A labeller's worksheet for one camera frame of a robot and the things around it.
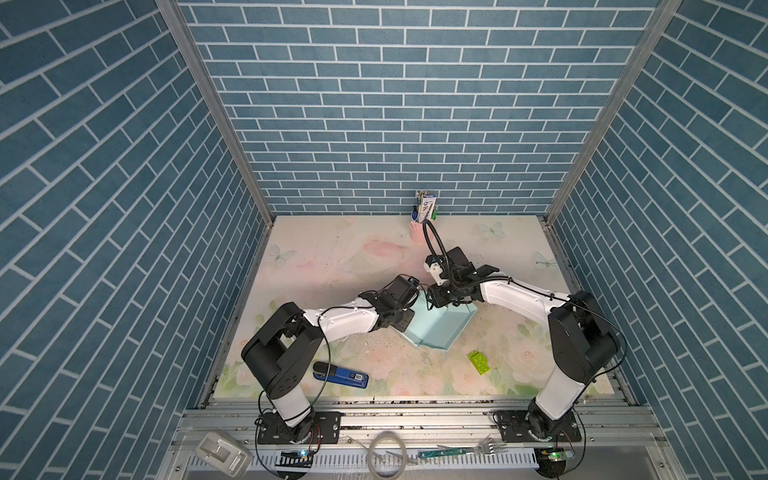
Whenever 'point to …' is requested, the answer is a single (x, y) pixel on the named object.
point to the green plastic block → (479, 361)
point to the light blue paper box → (437, 327)
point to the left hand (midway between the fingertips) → (404, 313)
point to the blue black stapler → (341, 376)
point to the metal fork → (483, 446)
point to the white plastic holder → (224, 452)
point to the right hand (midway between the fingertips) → (429, 292)
